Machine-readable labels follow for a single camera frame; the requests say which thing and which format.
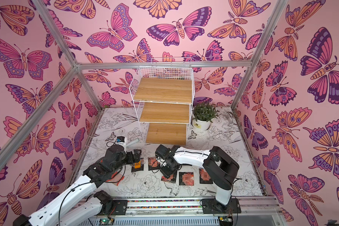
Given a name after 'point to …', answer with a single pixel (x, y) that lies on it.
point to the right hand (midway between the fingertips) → (166, 175)
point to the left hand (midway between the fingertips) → (136, 150)
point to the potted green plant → (204, 113)
